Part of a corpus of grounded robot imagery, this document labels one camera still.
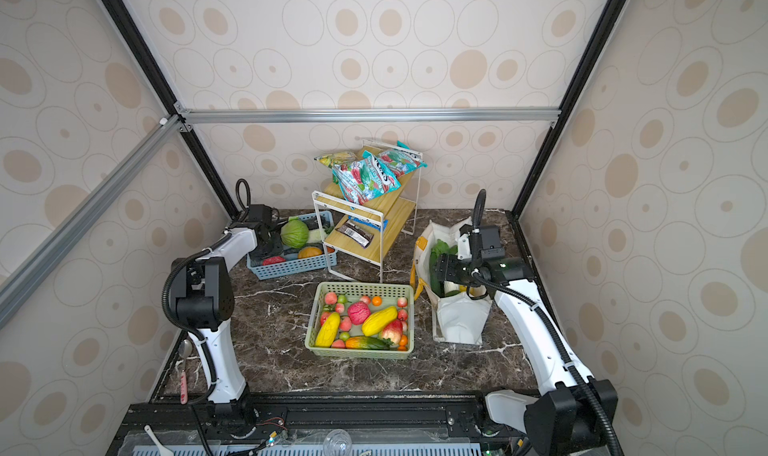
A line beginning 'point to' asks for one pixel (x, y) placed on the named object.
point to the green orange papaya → (367, 342)
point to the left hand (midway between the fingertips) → (278, 241)
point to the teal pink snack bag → (401, 162)
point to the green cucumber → (437, 285)
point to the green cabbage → (294, 233)
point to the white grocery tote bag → (457, 316)
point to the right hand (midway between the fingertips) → (445, 267)
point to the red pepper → (273, 260)
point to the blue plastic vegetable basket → (269, 270)
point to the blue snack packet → (370, 222)
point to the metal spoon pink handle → (185, 348)
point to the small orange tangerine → (377, 301)
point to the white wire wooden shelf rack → (392, 212)
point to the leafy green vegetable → (440, 248)
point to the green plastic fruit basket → (362, 321)
